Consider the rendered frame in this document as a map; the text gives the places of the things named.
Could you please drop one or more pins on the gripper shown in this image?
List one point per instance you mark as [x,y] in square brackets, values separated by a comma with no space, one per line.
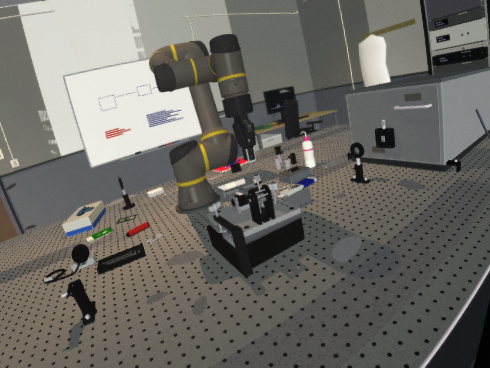
[239,109]

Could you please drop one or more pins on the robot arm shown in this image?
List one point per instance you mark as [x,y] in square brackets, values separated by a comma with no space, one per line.
[204,111]

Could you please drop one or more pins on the black table clamp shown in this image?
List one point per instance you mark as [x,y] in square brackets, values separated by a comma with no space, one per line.
[454,164]

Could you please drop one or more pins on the green book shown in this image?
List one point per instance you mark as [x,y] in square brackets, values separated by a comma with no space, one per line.
[265,127]

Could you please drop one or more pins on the light grey box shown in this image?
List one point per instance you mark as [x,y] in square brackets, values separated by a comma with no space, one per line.
[271,140]

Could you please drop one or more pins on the small black cube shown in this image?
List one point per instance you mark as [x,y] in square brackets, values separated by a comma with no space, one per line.
[236,167]

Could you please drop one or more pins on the red and blue book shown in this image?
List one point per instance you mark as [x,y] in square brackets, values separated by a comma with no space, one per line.
[222,167]

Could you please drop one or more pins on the black office chair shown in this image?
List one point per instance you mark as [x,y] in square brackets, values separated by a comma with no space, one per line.
[291,118]

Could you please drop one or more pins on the black monitor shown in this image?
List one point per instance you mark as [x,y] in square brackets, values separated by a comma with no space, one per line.
[278,98]

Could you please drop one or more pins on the grey box with black top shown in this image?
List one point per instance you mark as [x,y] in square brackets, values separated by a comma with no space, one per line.
[292,174]

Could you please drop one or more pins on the white wash bottle pink label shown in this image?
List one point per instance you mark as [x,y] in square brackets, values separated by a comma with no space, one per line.
[308,151]

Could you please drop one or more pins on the blue flat box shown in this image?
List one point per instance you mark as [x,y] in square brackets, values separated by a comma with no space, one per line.
[308,181]

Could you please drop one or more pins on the silver knob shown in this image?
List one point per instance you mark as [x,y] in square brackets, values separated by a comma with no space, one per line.
[215,209]

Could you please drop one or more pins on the grey cradle block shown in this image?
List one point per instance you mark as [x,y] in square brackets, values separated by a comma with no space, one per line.
[298,195]

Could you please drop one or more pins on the tan desk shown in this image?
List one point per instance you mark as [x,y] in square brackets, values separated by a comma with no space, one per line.
[317,114]

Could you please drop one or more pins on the small white box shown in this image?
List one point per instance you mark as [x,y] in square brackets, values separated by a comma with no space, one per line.
[155,192]

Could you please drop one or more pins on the white whiteboard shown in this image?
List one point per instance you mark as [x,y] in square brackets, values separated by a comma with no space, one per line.
[126,114]

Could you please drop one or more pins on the small white screw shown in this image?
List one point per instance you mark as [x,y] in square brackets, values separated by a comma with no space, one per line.
[154,239]

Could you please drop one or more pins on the red cylinder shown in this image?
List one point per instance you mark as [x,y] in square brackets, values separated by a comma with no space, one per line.
[138,229]

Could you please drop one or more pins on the dark card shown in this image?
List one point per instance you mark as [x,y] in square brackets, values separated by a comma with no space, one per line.
[127,219]

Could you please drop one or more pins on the black ruler block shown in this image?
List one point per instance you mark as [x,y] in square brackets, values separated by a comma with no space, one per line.
[120,258]

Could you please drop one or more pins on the grey cabinet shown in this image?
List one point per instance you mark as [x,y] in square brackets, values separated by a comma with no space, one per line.
[417,122]

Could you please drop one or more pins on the white and blue box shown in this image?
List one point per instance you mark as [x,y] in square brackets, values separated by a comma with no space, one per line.
[82,220]

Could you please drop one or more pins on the black disc on grey base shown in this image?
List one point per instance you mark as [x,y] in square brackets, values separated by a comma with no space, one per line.
[80,253]

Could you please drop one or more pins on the instrument rack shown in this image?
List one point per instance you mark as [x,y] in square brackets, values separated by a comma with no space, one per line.
[457,34]

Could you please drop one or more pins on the black rod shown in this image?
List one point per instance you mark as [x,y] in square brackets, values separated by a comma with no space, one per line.
[483,122]

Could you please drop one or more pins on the small white post mount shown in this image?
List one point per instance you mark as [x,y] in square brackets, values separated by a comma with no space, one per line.
[279,159]

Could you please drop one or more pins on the small black post mount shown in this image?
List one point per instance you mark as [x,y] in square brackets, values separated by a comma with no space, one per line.
[292,157]

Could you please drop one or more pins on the black tilt mount bracket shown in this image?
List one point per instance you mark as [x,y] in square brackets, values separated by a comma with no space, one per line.
[261,208]

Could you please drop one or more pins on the black tilt mount base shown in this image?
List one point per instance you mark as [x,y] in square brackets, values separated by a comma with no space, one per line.
[264,245]

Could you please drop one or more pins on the black lens on post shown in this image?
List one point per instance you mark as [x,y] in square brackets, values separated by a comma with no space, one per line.
[358,151]

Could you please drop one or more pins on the black post on base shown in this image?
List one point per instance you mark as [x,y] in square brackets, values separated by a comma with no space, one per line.
[125,197]

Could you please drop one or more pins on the black square optic mount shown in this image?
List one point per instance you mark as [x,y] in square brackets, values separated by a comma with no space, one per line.
[384,137]

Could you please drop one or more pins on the black post holder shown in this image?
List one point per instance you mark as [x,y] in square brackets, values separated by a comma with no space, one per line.
[82,300]

